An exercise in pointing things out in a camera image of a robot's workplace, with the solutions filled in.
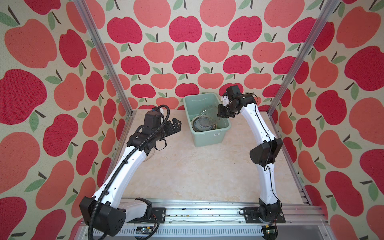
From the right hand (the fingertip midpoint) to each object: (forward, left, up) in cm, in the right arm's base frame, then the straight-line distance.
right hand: (220, 114), depth 90 cm
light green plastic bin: (+16, +18, -8) cm, 26 cm away
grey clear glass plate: (+1, +7, -5) cm, 9 cm away
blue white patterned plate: (+1, +14, -17) cm, 21 cm away
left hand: (-18, +23, +7) cm, 30 cm away
